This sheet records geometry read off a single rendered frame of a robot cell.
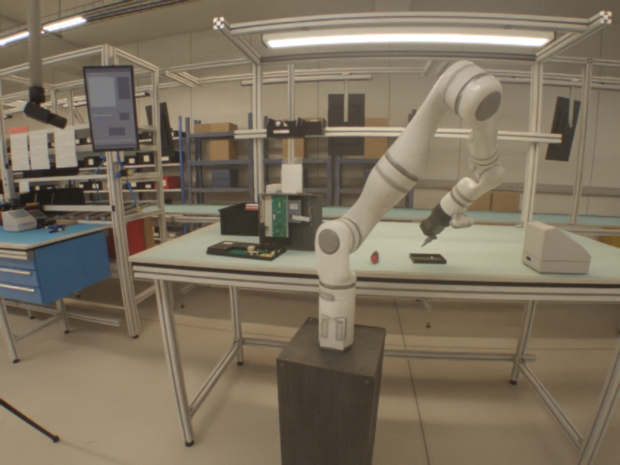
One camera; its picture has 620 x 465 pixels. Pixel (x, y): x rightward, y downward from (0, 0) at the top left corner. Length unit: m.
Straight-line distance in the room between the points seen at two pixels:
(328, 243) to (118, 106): 1.74
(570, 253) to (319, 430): 0.90
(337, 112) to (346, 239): 2.33
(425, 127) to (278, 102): 4.92
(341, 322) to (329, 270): 0.13
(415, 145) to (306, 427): 0.73
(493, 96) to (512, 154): 5.14
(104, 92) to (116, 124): 0.20
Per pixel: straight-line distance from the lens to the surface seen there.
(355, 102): 3.00
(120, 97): 2.18
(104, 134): 2.23
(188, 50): 6.42
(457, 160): 5.43
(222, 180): 5.25
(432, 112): 0.66
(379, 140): 4.75
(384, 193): 0.66
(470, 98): 0.61
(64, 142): 2.81
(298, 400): 0.85
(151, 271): 1.24
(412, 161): 0.64
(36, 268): 2.22
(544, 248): 1.11
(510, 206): 4.66
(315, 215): 1.13
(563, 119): 3.45
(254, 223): 1.41
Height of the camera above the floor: 1.30
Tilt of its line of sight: 12 degrees down
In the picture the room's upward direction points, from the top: straight up
